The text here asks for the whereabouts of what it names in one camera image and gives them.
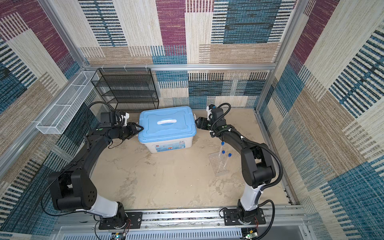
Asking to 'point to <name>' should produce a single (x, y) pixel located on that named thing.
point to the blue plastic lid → (165, 123)
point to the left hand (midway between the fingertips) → (141, 126)
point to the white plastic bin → (158, 146)
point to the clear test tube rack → (219, 162)
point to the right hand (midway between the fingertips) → (200, 123)
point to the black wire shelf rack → (128, 88)
